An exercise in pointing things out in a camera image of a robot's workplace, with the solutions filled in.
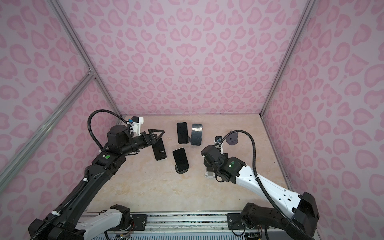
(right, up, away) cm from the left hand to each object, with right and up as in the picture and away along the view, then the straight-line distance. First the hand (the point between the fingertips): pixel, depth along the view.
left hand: (161, 131), depth 70 cm
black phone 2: (+7, -1, +28) cm, 29 cm away
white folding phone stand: (+24, -25, +16) cm, 39 cm away
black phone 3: (+8, -17, +17) cm, 25 cm away
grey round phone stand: (+41, -6, +32) cm, 52 cm away
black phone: (-7, -12, +23) cm, 27 cm away
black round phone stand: (+7, -24, +18) cm, 31 cm away
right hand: (+24, -12, +7) cm, 28 cm away
